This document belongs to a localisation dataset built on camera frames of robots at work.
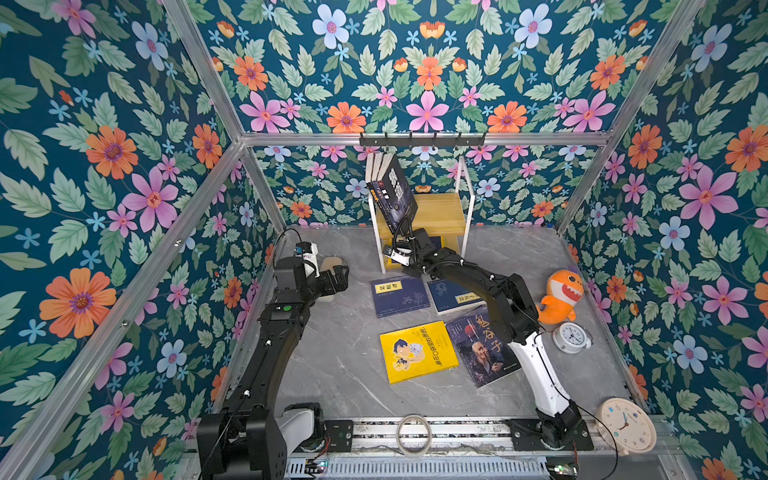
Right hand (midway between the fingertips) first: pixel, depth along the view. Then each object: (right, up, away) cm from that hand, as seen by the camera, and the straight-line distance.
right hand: (409, 252), depth 103 cm
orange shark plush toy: (+49, -12, -11) cm, 52 cm away
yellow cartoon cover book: (+2, -29, -17) cm, 34 cm away
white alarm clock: (+48, -25, -17) cm, 57 cm away
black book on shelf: (-6, +18, -23) cm, 30 cm away
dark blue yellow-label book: (-3, -14, -5) cm, 15 cm away
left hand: (-20, -3, -24) cm, 31 cm away
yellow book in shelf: (-7, +4, -13) cm, 15 cm away
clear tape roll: (+4, -48, -32) cm, 58 cm away
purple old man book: (+22, -30, -19) cm, 42 cm away
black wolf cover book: (+1, +17, -8) cm, 19 cm away
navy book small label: (+14, -14, -6) cm, 21 cm away
